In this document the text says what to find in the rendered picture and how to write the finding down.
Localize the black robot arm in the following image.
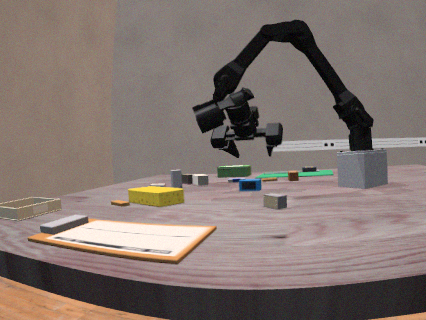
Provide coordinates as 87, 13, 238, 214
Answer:
192, 20, 374, 151

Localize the yellow sponge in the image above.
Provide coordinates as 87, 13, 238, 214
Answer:
128, 186, 184, 207

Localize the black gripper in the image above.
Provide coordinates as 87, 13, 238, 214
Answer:
211, 110, 283, 158

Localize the green rectangular block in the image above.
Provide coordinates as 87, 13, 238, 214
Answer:
217, 165, 250, 178

